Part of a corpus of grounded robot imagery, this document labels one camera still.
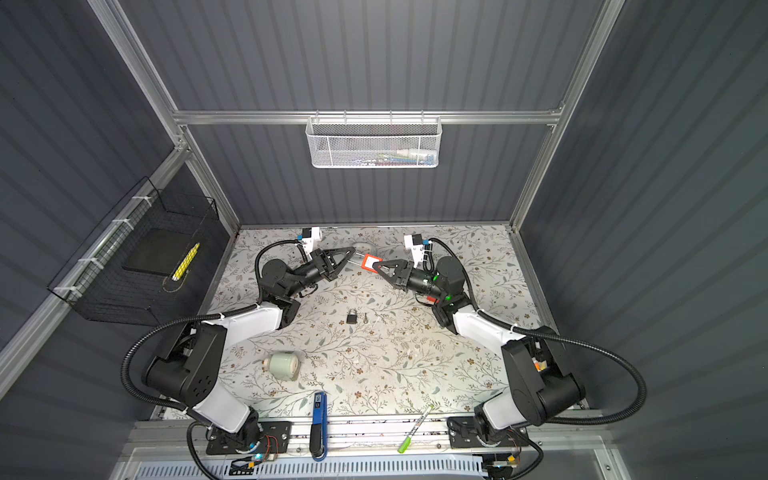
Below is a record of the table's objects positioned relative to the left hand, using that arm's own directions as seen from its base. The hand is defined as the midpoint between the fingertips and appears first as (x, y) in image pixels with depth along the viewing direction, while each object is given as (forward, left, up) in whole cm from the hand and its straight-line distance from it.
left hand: (356, 253), depth 74 cm
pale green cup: (-19, +21, -22) cm, 35 cm away
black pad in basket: (+5, +51, -2) cm, 51 cm away
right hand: (-4, -5, -3) cm, 7 cm away
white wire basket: (+68, -5, -8) cm, 68 cm away
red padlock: (-2, -3, -2) cm, 4 cm away
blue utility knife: (-33, +11, -27) cm, 44 cm away
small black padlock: (-2, +4, -29) cm, 30 cm away
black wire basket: (-8, +56, +2) cm, 57 cm away
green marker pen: (-34, -13, -30) cm, 47 cm away
